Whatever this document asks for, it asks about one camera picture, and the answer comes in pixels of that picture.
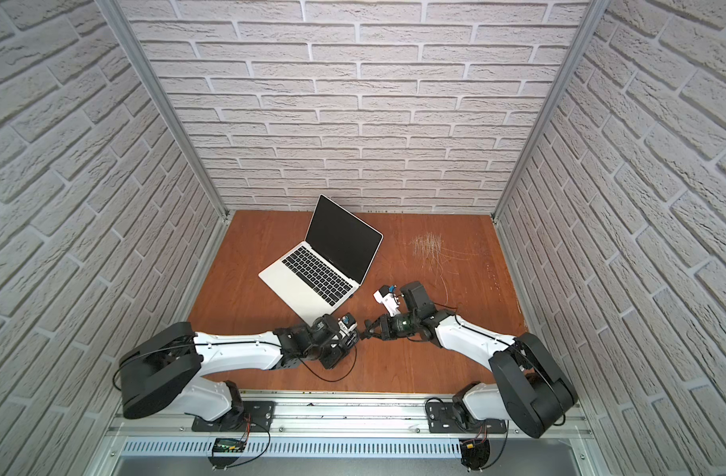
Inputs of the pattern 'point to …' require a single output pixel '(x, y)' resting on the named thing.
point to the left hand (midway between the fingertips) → (342, 338)
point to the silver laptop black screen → (318, 277)
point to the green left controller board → (229, 445)
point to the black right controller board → (474, 452)
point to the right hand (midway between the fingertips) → (363, 338)
